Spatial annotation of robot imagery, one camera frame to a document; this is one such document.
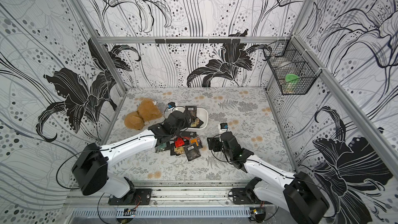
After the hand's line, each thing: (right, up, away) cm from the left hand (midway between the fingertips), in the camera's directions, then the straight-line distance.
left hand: (189, 120), depth 85 cm
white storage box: (+7, +3, +16) cm, 18 cm away
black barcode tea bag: (+1, +5, +14) cm, 15 cm away
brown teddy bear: (-27, +5, +10) cm, 30 cm away
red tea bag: (-6, -13, +3) cm, 15 cm away
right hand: (+14, -10, +1) cm, 17 cm away
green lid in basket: (+53, +23, -5) cm, 58 cm away
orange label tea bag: (+4, -13, +6) cm, 15 cm away
